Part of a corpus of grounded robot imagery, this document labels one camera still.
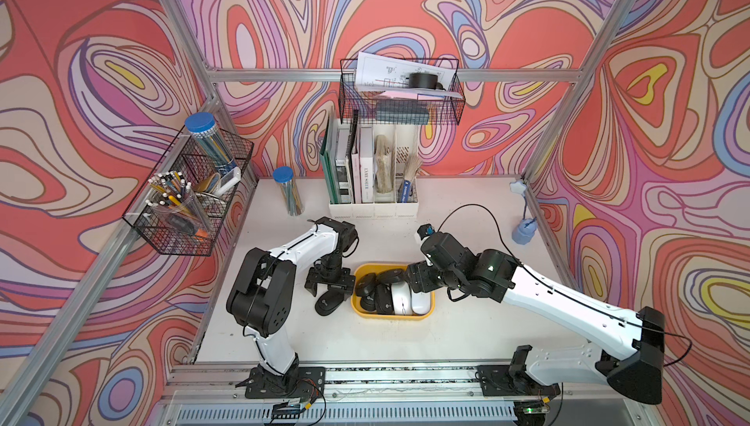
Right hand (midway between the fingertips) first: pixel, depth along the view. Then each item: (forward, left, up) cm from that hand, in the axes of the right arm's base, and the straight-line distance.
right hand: (420, 279), depth 74 cm
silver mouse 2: (-1, -1, -13) cm, 13 cm away
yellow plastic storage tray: (+10, +12, -12) cm, 20 cm away
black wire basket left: (+20, +53, +15) cm, 59 cm away
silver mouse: (0, +4, -13) cm, 13 cm away
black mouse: (+1, +26, -14) cm, 29 cm away
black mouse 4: (0, +9, -13) cm, 16 cm away
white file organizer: (+38, +10, +3) cm, 40 cm away
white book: (+37, +13, +7) cm, 40 cm away
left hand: (+2, +24, -13) cm, 27 cm away
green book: (+34, +24, +12) cm, 43 cm away
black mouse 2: (+7, +7, -13) cm, 16 cm away
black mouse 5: (0, +14, -14) cm, 20 cm away
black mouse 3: (+5, +15, -12) cm, 20 cm away
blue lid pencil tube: (+37, +41, +3) cm, 55 cm away
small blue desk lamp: (+21, -38, -11) cm, 45 cm away
